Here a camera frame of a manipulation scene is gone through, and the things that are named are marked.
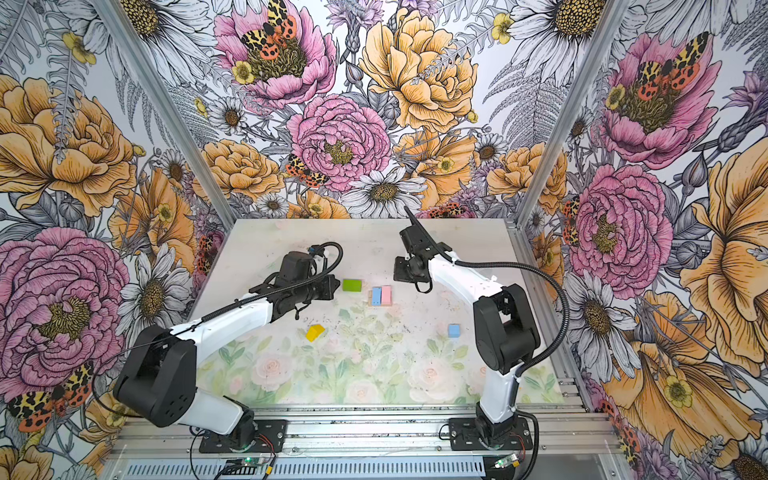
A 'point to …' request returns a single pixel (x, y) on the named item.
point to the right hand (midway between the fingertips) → (401, 282)
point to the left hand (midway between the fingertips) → (338, 291)
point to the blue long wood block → (376, 296)
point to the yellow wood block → (314, 332)
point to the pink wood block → (387, 295)
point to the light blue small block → (454, 330)
